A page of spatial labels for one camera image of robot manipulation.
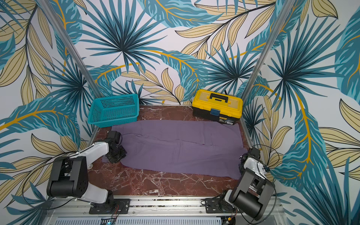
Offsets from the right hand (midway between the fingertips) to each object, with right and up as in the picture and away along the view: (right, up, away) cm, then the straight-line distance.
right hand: (246, 174), depth 85 cm
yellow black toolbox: (-12, +41, +12) cm, 45 cm away
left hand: (-77, +9, +5) cm, 78 cm away
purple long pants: (-26, +14, +12) cm, 31 cm away
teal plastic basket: (-97, +40, +29) cm, 109 cm away
